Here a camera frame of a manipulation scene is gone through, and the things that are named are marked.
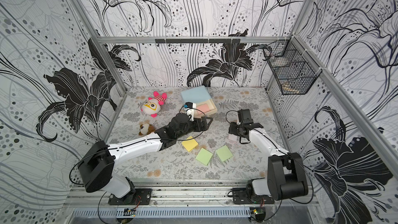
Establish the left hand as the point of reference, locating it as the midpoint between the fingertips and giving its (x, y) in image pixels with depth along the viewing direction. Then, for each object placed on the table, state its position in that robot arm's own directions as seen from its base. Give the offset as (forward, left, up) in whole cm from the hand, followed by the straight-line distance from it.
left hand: (208, 122), depth 80 cm
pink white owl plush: (+19, +37, -12) cm, 43 cm away
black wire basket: (+29, -49, +13) cm, 58 cm away
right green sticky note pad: (-8, -10, -20) cm, 24 cm away
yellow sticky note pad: (-5, +10, -17) cm, 20 cm away
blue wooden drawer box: (+19, +5, -1) cm, 19 cm away
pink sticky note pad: (+15, +2, -8) cm, 17 cm away
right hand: (+4, -17, -11) cm, 21 cm away
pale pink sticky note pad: (-3, -14, -10) cm, 18 cm away
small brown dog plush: (+4, +39, -17) cm, 42 cm away
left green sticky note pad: (-12, +1, -18) cm, 22 cm away
